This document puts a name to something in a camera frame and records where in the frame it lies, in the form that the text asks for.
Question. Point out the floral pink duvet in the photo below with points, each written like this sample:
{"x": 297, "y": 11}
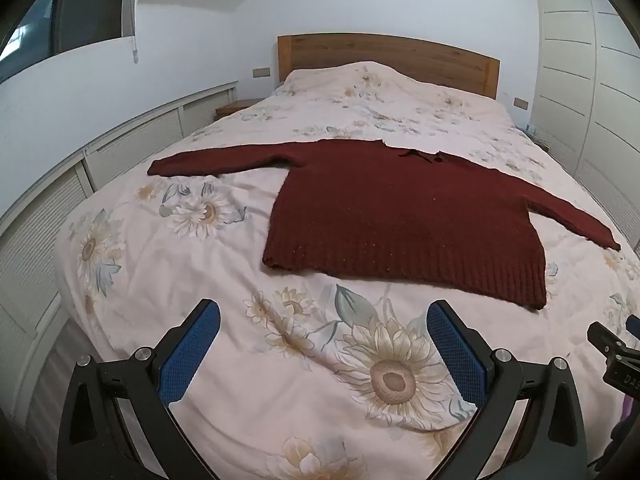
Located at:
{"x": 250, "y": 260}

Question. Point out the wall switch plate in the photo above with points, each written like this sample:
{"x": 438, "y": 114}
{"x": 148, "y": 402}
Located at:
{"x": 261, "y": 72}
{"x": 521, "y": 103}

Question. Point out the white louvered wall cabinet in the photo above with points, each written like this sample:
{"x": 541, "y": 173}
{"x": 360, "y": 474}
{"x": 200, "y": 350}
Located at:
{"x": 50, "y": 200}

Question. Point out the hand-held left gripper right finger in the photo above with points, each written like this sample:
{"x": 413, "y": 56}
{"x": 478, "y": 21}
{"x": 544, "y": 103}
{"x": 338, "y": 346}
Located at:
{"x": 457, "y": 355}

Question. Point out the wooden nightstand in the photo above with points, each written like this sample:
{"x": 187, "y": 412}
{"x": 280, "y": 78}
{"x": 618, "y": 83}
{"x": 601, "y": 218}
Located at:
{"x": 237, "y": 106}

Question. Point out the dark red knit sweater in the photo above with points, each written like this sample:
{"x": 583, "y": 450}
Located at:
{"x": 400, "y": 210}

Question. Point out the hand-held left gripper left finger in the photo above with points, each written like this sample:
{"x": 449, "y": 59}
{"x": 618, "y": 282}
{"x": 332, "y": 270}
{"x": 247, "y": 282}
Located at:
{"x": 192, "y": 350}

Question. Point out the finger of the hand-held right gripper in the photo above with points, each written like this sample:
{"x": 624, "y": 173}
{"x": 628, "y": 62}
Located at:
{"x": 607, "y": 339}
{"x": 633, "y": 323}

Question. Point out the wooden headboard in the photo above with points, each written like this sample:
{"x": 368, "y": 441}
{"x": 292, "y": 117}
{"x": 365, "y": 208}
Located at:
{"x": 400, "y": 57}

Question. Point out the window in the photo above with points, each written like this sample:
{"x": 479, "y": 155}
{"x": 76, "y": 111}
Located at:
{"x": 75, "y": 5}

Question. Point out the white wardrobe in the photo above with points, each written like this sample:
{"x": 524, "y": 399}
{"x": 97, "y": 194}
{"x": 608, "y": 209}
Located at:
{"x": 575, "y": 85}

